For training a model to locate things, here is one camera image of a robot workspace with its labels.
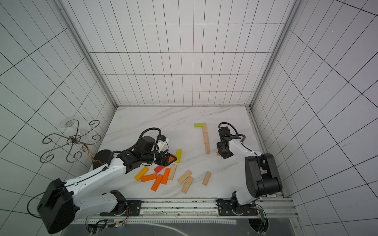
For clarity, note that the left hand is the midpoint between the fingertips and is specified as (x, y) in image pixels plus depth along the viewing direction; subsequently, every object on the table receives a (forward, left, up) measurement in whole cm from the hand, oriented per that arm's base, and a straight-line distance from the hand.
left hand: (169, 160), depth 78 cm
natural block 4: (-6, -21, -12) cm, 25 cm away
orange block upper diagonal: (-2, -2, +6) cm, 7 cm away
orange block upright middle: (-6, +3, -11) cm, 13 cm away
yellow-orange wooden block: (-4, +17, -11) cm, 21 cm away
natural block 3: (+5, -28, -3) cm, 28 cm away
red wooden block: (-1, +8, -10) cm, 13 cm away
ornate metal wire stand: (0, +40, +19) cm, 44 cm away
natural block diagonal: (+31, -21, -12) cm, 39 cm away
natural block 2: (+14, -23, -12) cm, 29 cm away
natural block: (+22, -22, -11) cm, 33 cm away
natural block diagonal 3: (-9, -10, -12) cm, 18 cm away
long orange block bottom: (-9, +8, -11) cm, 16 cm away
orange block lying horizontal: (-6, +13, -11) cm, 18 cm away
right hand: (+14, -31, -9) cm, 35 cm away
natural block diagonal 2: (-5, -8, -12) cm, 15 cm away
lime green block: (+32, -17, -11) cm, 38 cm away
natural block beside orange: (-2, -1, -10) cm, 11 cm away
